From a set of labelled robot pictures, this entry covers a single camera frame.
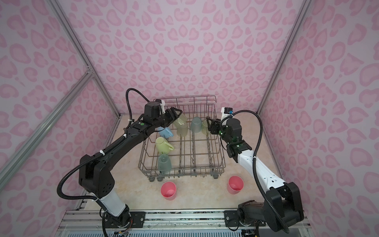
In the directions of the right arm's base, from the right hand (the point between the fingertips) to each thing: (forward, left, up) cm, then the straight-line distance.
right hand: (211, 118), depth 78 cm
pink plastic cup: (-29, +23, -28) cm, 46 cm away
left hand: (+4, +17, +1) cm, 17 cm away
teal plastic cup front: (+8, +9, -16) cm, 20 cm away
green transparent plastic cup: (+8, +3, -18) cm, 20 cm away
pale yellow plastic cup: (+9, +18, -24) cm, 31 cm away
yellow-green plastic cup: (-3, +16, -2) cm, 16 cm away
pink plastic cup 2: (-25, -14, -29) cm, 40 cm away
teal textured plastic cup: (-18, +25, -18) cm, 36 cm away
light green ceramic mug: (-8, +28, -16) cm, 33 cm away
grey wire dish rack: (-2, +16, -27) cm, 31 cm away
